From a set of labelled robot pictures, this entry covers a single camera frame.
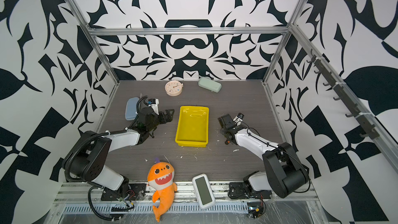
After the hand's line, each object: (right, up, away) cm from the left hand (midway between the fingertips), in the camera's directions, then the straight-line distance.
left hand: (169, 108), depth 91 cm
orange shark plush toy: (0, -30, -20) cm, 36 cm away
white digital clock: (+20, -38, -20) cm, 48 cm away
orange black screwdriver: (+33, -19, -2) cm, 38 cm away
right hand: (+34, -12, 0) cm, 36 cm away
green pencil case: (+25, +16, +25) cm, 39 cm away
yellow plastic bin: (+13, -13, +4) cm, 19 cm away
